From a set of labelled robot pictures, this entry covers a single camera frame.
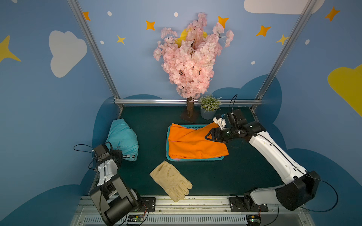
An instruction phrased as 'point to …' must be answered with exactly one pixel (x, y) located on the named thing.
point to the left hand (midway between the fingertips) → (120, 152)
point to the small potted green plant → (209, 105)
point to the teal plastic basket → (193, 126)
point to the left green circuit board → (135, 218)
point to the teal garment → (123, 138)
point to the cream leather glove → (175, 185)
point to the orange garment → (185, 142)
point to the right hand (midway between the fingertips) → (210, 136)
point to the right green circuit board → (253, 220)
